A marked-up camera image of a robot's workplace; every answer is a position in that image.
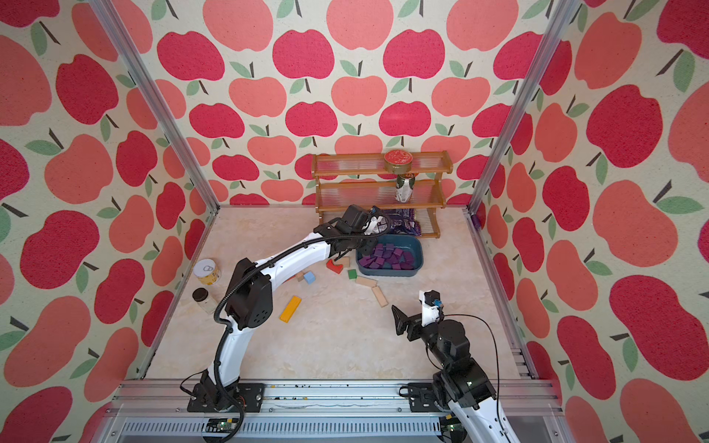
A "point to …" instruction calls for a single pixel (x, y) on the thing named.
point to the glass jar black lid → (201, 295)
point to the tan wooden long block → (378, 293)
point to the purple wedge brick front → (365, 261)
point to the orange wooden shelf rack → (362, 180)
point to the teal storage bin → (412, 244)
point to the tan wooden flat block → (366, 281)
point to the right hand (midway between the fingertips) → (410, 309)
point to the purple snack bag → (403, 221)
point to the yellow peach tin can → (207, 271)
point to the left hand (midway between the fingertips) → (377, 244)
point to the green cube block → (352, 274)
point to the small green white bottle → (404, 186)
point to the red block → (337, 269)
